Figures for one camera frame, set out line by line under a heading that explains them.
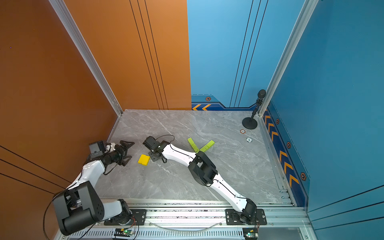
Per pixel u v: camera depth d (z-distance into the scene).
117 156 0.76
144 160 0.92
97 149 0.67
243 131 1.09
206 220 0.74
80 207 0.41
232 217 0.72
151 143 0.76
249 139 1.03
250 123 1.12
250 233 0.71
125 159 0.83
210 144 1.00
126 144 0.78
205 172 0.61
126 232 0.70
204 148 0.99
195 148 0.99
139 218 0.74
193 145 1.00
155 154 0.72
